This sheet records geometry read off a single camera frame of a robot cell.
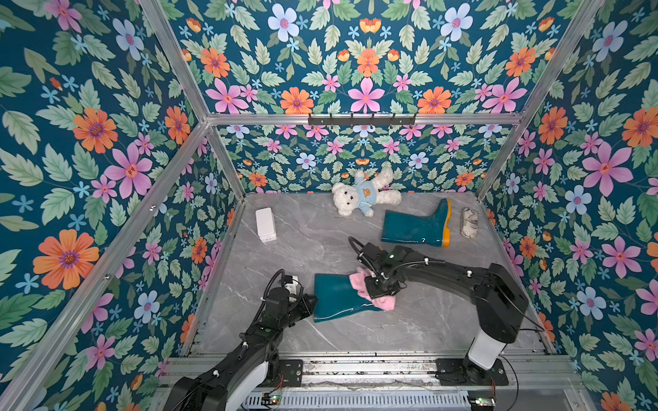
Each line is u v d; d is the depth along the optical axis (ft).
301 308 2.51
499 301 1.60
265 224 3.47
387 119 3.04
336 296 2.84
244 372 1.72
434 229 3.30
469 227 3.43
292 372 2.42
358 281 2.77
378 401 2.51
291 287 2.63
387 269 1.98
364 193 3.61
